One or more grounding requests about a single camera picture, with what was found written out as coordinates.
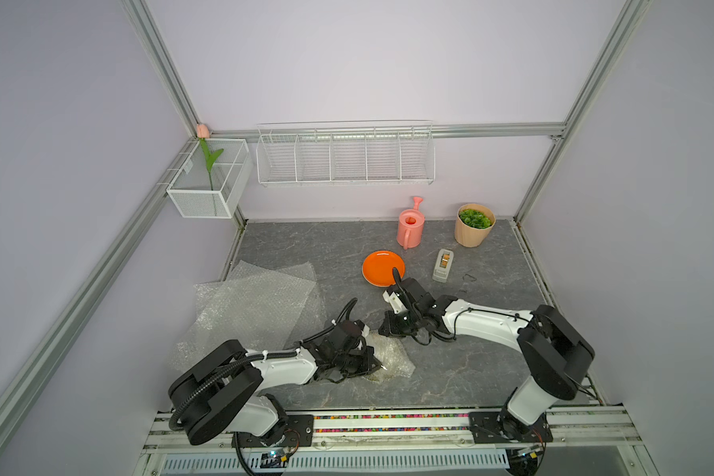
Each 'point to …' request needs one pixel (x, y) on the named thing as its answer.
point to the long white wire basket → (391, 152)
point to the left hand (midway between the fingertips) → (382, 370)
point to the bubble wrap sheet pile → (263, 305)
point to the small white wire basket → (190, 189)
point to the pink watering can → (410, 228)
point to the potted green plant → (472, 224)
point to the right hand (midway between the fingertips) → (377, 330)
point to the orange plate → (378, 268)
